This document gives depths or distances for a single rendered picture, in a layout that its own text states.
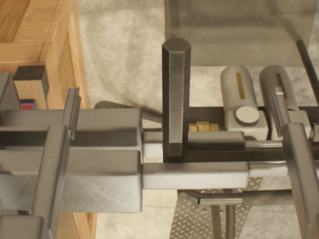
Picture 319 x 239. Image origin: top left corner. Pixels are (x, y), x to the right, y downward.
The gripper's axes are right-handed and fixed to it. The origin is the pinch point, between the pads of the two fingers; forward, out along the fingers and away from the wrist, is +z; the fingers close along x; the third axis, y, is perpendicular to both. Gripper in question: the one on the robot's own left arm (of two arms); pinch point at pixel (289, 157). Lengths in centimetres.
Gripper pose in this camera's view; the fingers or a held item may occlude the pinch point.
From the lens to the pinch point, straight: 9.9
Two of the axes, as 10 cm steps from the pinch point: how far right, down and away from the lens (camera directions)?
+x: 0.0, 6.9, -7.2
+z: 10.0, -0.1, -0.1
